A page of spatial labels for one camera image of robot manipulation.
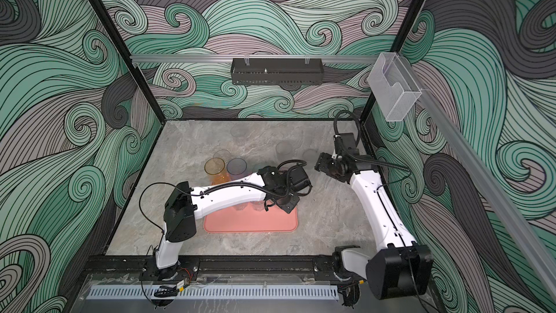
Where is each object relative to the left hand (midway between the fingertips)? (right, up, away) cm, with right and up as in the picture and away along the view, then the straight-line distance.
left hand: (290, 200), depth 78 cm
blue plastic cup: (-21, +10, +11) cm, 26 cm away
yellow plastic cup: (-32, +9, +17) cm, 38 cm away
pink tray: (-6, -11, +9) cm, 15 cm away
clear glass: (-30, +15, +25) cm, 42 cm away
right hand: (+12, +12, +2) cm, 17 cm away
